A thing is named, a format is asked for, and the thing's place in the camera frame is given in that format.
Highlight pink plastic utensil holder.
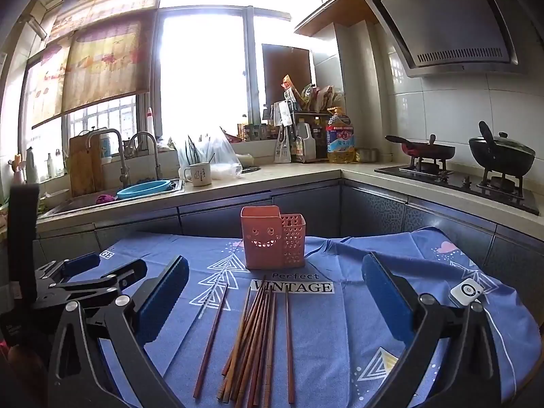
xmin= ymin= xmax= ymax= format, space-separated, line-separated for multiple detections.
xmin=240 ymin=205 xmax=307 ymax=270

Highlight dark red single chopstick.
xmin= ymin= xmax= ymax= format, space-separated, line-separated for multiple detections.
xmin=285 ymin=288 xmax=295 ymax=405
xmin=192 ymin=283 xmax=229 ymax=399

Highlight hanging white paper packets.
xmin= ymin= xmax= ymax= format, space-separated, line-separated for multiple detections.
xmin=274 ymin=101 xmax=294 ymax=163

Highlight steel kitchen sink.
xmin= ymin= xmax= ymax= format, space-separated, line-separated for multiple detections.
xmin=40 ymin=178 xmax=185 ymax=217

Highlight wooden cutting board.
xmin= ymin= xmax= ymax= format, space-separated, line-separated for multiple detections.
xmin=68 ymin=134 xmax=105 ymax=197

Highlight blue plastic basin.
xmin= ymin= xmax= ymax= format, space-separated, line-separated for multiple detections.
xmin=116 ymin=180 xmax=173 ymax=200

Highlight white plastic jug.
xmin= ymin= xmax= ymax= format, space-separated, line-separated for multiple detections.
xmin=294 ymin=120 xmax=317 ymax=163

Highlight yellow cooking oil bottle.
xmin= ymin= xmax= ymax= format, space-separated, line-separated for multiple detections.
xmin=326 ymin=108 xmax=355 ymax=164

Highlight pile of snack bags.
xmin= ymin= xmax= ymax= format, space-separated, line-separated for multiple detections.
xmin=280 ymin=74 xmax=346 ymax=113

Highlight black wok with glass lid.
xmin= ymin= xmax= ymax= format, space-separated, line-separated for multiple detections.
xmin=468 ymin=120 xmax=537 ymax=178

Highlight black kitchen rack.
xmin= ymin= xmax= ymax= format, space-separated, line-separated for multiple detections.
xmin=290 ymin=110 xmax=331 ymax=162

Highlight clear plastic bag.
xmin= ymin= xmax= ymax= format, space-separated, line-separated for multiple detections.
xmin=174 ymin=126 xmax=244 ymax=181

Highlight bunch of wooden chopsticks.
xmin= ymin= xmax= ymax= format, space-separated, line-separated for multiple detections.
xmin=218 ymin=285 xmax=278 ymax=408

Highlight kitchen window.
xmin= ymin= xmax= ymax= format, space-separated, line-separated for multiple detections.
xmin=25 ymin=0 xmax=319 ymax=145

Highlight red frying pan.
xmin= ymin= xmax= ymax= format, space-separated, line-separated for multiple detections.
xmin=385 ymin=134 xmax=456 ymax=160

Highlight row of seasoning jars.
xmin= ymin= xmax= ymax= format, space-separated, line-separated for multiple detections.
xmin=237 ymin=121 xmax=281 ymax=142

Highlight grey kitchen cabinet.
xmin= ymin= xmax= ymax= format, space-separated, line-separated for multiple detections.
xmin=32 ymin=178 xmax=544 ymax=302

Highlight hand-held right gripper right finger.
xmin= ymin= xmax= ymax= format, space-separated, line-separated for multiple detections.
xmin=361 ymin=252 xmax=513 ymax=408

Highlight steel kitchen faucet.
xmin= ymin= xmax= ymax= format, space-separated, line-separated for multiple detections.
xmin=87 ymin=128 xmax=130 ymax=188
xmin=127 ymin=131 xmax=163 ymax=181

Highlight steel range hood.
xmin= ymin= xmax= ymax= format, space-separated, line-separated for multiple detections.
xmin=356 ymin=0 xmax=532 ymax=79

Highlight white mug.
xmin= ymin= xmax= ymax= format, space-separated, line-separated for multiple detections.
xmin=183 ymin=163 xmax=212 ymax=187

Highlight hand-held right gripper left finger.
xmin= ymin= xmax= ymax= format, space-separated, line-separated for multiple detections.
xmin=48 ymin=255 xmax=190 ymax=408

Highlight brown cardboard sheet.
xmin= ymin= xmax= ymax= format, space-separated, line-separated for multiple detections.
xmin=261 ymin=44 xmax=315 ymax=113

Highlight small white square device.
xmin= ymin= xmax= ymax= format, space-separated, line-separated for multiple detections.
xmin=449 ymin=277 xmax=483 ymax=307

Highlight black gas stove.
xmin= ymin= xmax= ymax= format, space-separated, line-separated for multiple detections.
xmin=374 ymin=164 xmax=540 ymax=217

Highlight printed window blind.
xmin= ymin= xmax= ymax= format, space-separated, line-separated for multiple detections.
xmin=23 ymin=0 xmax=168 ymax=130

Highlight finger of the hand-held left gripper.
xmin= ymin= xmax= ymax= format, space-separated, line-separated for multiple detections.
xmin=34 ymin=252 xmax=101 ymax=283
xmin=42 ymin=258 xmax=148 ymax=307

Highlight blue printed tablecloth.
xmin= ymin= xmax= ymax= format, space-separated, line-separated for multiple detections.
xmin=64 ymin=226 xmax=542 ymax=408

